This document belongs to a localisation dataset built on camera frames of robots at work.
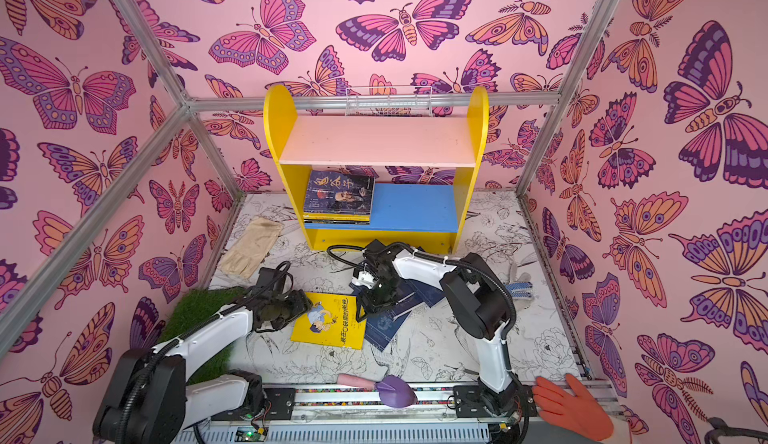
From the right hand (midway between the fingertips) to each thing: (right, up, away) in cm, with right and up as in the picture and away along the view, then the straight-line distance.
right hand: (365, 313), depth 85 cm
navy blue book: (+19, +4, +4) cm, 20 cm away
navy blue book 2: (+13, +4, +4) cm, 15 cm away
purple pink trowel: (+8, -16, -11) cm, 21 cm away
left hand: (-17, +2, +4) cm, 18 cm away
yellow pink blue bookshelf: (+20, +46, +32) cm, 59 cm away
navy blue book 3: (+4, -4, 0) cm, 6 cm away
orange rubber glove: (+52, -19, -12) cm, 57 cm away
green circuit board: (-27, -25, -13) cm, 39 cm away
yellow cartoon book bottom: (-10, -2, +1) cm, 10 cm away
